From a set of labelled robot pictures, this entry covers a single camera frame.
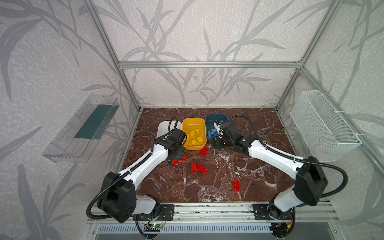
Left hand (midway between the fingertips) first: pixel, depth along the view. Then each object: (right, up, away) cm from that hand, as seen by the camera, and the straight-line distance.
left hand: (177, 150), depth 85 cm
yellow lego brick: (+11, +10, +18) cm, 23 cm away
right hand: (+21, +9, 0) cm, 23 cm away
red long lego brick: (+14, -12, +3) cm, 18 cm away
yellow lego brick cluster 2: (+8, +3, +12) cm, 15 cm away
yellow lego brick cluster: (+13, +4, +14) cm, 20 cm away
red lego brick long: (-2, -8, +4) cm, 9 cm away
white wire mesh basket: (+67, +10, -22) cm, 72 cm away
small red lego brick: (+9, -11, +2) cm, 14 cm away
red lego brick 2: (+3, -6, +7) cm, 10 cm away
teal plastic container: (+21, +18, +25) cm, 37 cm away
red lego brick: (+15, -3, +9) cm, 18 cm away
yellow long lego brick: (+7, +8, +17) cm, 20 cm away
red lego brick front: (+33, -19, -2) cm, 38 cm away
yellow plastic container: (+5, +14, +21) cm, 26 cm away
